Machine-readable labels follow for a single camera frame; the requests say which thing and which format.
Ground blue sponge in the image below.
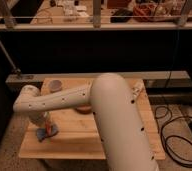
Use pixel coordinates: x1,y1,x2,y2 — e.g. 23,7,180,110
36,124,59,142

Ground brown round plate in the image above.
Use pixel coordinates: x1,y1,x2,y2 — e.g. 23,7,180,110
75,106,91,114

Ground red cluttered object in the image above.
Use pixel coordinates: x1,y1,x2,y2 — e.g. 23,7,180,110
133,3,161,22

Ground black floor cable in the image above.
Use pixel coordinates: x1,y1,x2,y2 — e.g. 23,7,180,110
154,105,192,169

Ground black object on shelf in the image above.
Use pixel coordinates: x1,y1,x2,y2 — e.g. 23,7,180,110
110,8,133,23

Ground metal diagonal pole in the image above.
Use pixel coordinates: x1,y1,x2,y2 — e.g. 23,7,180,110
0,40,21,76

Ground orange red pepper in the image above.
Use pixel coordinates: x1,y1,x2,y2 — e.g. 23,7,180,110
45,123,52,135

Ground wooden shelf rail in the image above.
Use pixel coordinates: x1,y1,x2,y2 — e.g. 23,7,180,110
0,16,192,31

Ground wooden table board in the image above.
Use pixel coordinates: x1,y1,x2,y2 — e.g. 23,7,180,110
19,79,165,160

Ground pink round cup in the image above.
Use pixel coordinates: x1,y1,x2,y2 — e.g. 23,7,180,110
49,80,62,93

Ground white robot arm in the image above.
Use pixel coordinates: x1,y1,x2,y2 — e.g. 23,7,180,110
13,73,159,171

